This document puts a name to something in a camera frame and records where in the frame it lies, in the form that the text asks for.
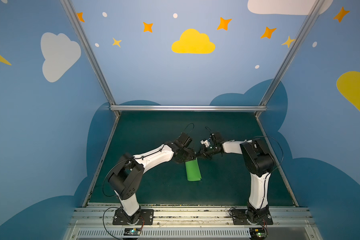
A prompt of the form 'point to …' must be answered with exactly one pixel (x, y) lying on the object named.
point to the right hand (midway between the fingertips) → (195, 154)
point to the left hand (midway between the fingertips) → (193, 158)
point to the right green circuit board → (257, 233)
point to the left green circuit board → (132, 231)
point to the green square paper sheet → (193, 171)
